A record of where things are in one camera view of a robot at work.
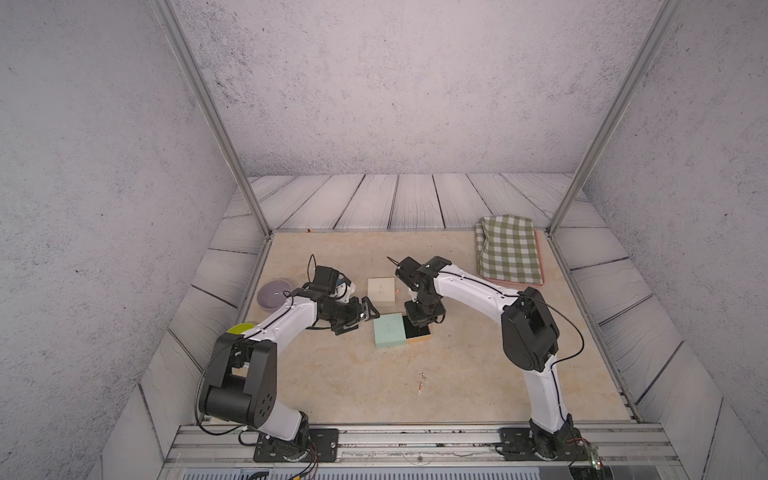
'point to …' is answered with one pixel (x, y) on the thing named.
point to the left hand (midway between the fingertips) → (373, 319)
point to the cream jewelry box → (381, 291)
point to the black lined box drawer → (416, 334)
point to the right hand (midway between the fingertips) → (420, 324)
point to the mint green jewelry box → (389, 330)
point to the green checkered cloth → (507, 250)
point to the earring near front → (420, 388)
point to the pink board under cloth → (529, 284)
